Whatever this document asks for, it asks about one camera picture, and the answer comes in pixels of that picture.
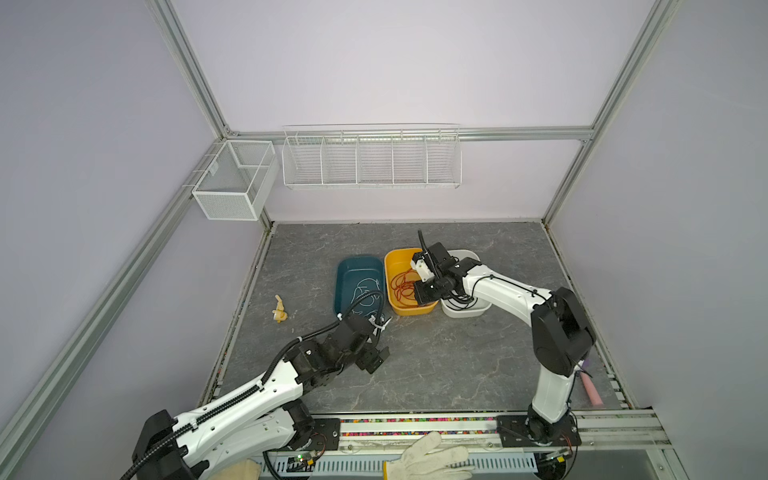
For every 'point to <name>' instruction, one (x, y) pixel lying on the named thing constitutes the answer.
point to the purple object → (593, 394)
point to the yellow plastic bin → (397, 260)
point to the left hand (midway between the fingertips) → (371, 337)
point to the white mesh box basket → (240, 182)
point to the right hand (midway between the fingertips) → (417, 297)
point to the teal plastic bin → (359, 286)
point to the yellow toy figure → (279, 314)
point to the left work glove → (247, 469)
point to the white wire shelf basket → (373, 156)
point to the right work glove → (418, 462)
